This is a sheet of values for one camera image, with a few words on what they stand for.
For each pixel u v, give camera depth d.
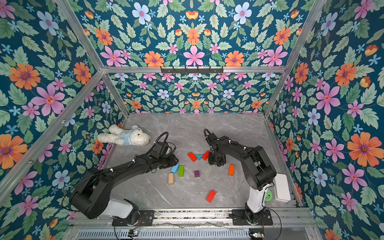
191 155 0.95
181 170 0.89
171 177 0.84
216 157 0.80
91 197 0.43
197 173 0.88
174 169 0.88
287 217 0.75
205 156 0.95
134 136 0.95
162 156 0.73
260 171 0.49
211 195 0.78
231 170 0.90
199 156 0.93
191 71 0.93
